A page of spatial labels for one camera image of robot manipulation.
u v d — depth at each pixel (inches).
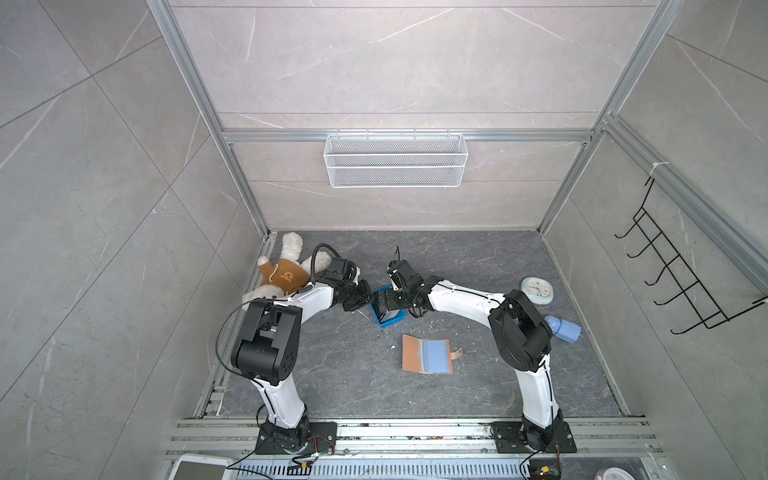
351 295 32.2
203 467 26.0
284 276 37.6
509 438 29.4
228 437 29.4
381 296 33.7
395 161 39.6
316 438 28.7
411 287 29.2
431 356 33.9
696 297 25.4
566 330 34.6
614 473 26.4
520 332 20.5
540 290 38.9
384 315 36.4
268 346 19.0
